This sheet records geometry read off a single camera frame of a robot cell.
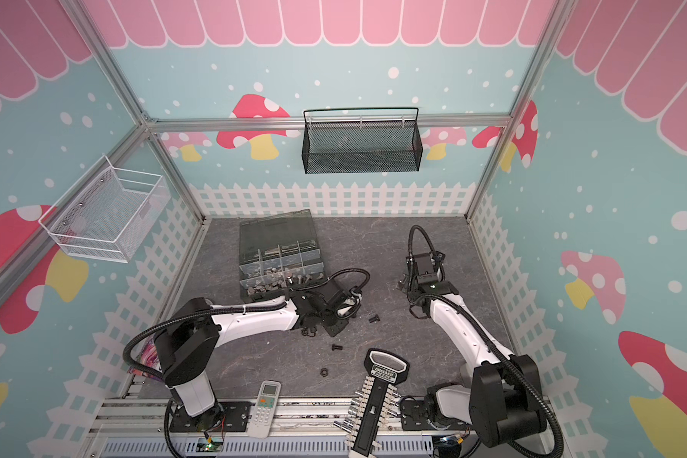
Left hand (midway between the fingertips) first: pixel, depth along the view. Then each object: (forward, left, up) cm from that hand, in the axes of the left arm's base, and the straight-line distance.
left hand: (340, 322), depth 88 cm
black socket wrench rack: (-21, -10, -2) cm, 24 cm away
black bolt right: (+3, -11, -3) cm, 12 cm away
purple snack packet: (-10, +59, -3) cm, 59 cm away
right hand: (+10, -23, +8) cm, 27 cm away
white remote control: (-24, +18, -2) cm, 30 cm away
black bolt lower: (-7, 0, -3) cm, 7 cm away
